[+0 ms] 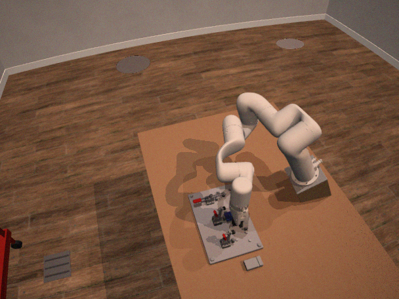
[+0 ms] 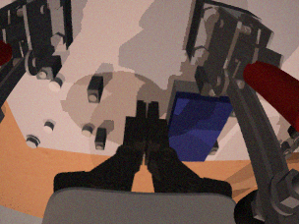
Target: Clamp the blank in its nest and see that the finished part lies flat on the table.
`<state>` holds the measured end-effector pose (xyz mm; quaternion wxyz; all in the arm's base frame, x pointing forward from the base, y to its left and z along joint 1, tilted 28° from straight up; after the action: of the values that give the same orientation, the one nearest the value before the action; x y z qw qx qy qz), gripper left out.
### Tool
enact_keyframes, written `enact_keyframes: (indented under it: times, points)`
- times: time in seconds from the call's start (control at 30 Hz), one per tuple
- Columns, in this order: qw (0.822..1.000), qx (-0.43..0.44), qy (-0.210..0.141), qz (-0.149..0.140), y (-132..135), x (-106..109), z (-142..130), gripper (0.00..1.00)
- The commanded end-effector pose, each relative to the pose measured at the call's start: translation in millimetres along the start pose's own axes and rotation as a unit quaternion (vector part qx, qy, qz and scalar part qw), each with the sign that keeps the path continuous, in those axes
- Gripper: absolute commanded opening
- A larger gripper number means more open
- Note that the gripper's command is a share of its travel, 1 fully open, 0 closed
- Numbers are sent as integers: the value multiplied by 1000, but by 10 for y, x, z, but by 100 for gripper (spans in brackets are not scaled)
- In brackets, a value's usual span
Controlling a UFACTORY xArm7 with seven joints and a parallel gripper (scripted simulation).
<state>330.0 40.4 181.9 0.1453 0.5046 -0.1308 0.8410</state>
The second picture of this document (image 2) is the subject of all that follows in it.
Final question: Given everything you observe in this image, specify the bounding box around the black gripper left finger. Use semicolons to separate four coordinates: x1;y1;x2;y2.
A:
53;100;147;192

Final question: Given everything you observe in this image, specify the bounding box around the white fixture plate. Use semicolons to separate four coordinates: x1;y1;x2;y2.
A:
6;0;299;161

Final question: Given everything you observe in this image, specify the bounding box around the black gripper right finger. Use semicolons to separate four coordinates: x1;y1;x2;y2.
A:
145;101;232;198

